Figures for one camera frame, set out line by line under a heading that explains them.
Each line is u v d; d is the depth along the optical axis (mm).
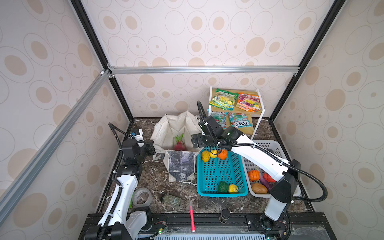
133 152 582
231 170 919
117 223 401
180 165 764
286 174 435
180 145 965
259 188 773
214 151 932
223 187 794
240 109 773
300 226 732
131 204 787
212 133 560
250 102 775
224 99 779
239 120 944
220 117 947
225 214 686
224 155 937
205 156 922
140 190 816
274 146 930
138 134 694
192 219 740
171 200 778
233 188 795
